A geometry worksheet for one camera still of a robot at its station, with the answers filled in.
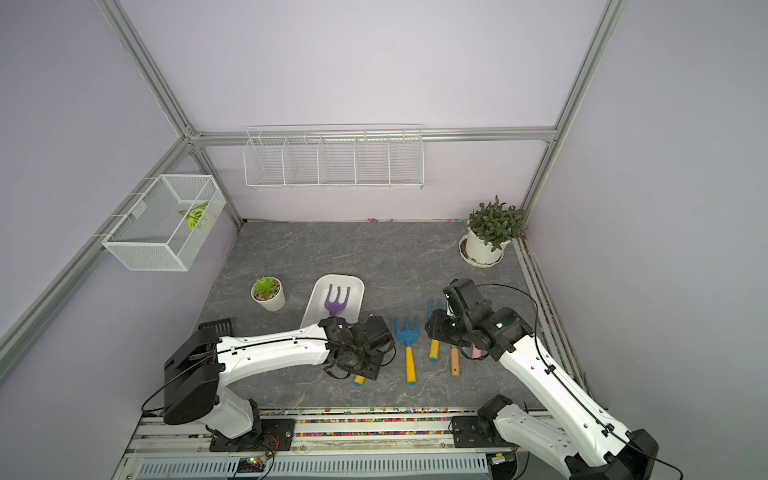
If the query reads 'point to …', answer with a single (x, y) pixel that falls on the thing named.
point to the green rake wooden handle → (455, 362)
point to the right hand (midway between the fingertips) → (430, 326)
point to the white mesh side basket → (166, 222)
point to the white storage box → (334, 295)
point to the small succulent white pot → (269, 293)
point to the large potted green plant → (491, 226)
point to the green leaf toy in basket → (193, 215)
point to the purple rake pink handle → (336, 306)
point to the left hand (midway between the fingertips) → (370, 371)
